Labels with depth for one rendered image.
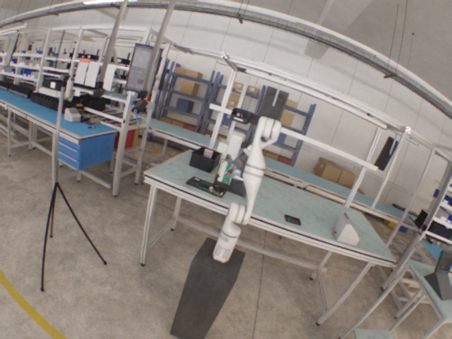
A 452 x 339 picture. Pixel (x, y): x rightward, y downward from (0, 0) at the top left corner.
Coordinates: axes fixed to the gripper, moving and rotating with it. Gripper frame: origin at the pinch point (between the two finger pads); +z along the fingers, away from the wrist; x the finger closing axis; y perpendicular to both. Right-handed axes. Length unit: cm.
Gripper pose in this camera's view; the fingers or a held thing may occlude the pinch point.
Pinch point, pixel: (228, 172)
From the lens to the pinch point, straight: 138.5
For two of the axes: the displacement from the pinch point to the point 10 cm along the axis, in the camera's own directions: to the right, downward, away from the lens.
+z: -6.9, 6.4, 3.3
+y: 2.3, -2.4, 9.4
